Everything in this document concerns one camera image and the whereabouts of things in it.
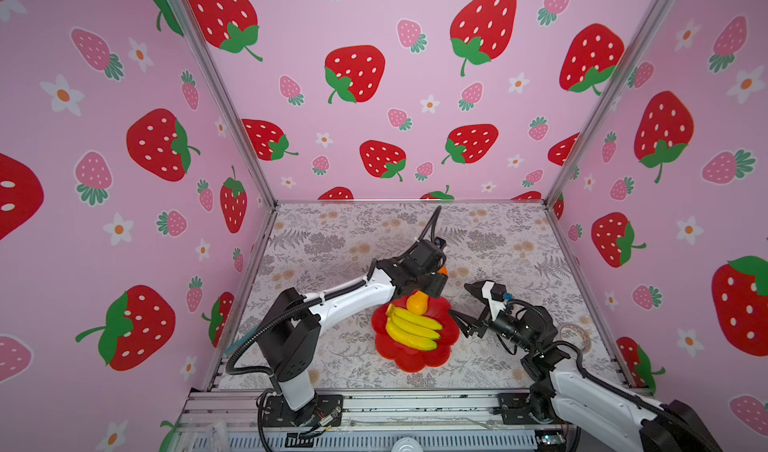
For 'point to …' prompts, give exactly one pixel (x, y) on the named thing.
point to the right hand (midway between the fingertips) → (458, 299)
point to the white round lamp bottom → (407, 445)
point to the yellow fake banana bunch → (412, 329)
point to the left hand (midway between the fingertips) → (438, 277)
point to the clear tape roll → (577, 336)
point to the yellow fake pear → (418, 302)
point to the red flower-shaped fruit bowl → (439, 311)
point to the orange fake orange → (443, 270)
